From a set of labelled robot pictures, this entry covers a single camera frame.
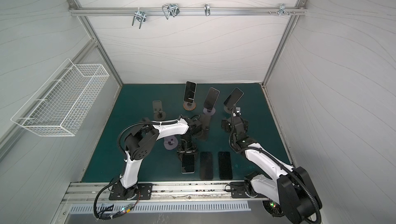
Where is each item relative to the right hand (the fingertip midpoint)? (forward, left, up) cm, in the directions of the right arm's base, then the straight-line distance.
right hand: (237, 115), depth 86 cm
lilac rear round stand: (+11, +19, -13) cm, 25 cm away
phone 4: (-24, +16, -14) cm, 32 cm away
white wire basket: (-13, +83, +20) cm, 86 cm away
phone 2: (+12, +15, -1) cm, 19 cm away
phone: (-24, +26, -11) cm, 37 cm away
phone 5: (-26, +6, -13) cm, 30 cm away
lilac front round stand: (-14, +37, -9) cm, 41 cm away
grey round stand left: (+6, +50, -12) cm, 52 cm away
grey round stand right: (+12, +3, -13) cm, 19 cm away
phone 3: (+18, 0, -6) cm, 19 cm away
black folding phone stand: (-4, +18, -2) cm, 18 cm away
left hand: (-22, +23, -12) cm, 34 cm away
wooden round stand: (+15, +30, -13) cm, 36 cm away
